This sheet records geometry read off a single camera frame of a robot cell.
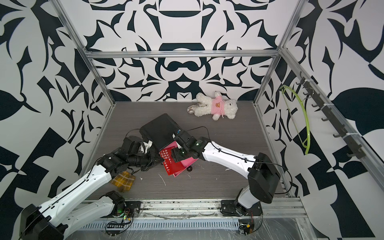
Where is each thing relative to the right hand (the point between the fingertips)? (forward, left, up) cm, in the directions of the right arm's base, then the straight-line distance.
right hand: (175, 152), depth 80 cm
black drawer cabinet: (+11, +9, +3) cm, 15 cm away
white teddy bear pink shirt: (+37, -27, -5) cm, 46 cm away
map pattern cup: (+39, -8, -9) cm, 40 cm away
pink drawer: (-5, -6, -3) cm, 8 cm away
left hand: (-4, +5, +3) cm, 7 cm away
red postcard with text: (-8, +1, -1) cm, 8 cm away
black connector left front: (-32, +28, -14) cm, 44 cm away
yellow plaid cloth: (-12, +28, -10) cm, 32 cm away
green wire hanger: (-1, -61, +10) cm, 62 cm away
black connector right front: (-32, -35, -14) cm, 49 cm away
